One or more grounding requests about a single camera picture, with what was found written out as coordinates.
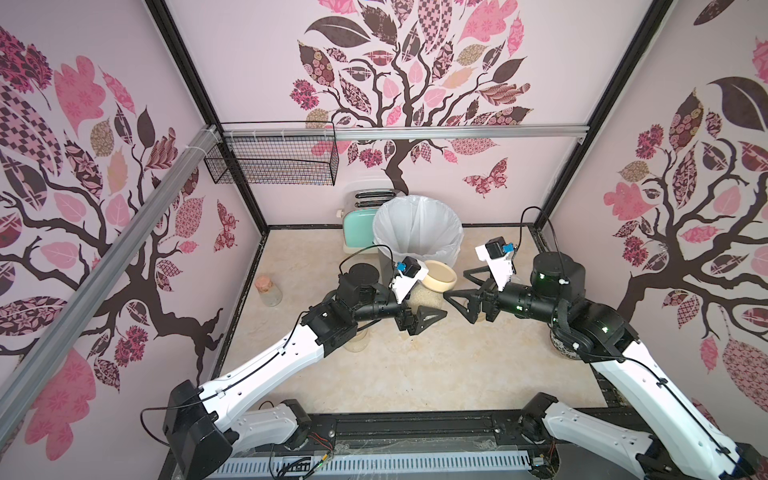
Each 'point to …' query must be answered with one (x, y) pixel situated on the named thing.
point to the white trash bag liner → (417, 227)
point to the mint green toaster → (358, 211)
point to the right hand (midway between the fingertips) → (459, 280)
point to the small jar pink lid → (270, 294)
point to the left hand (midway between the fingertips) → (436, 305)
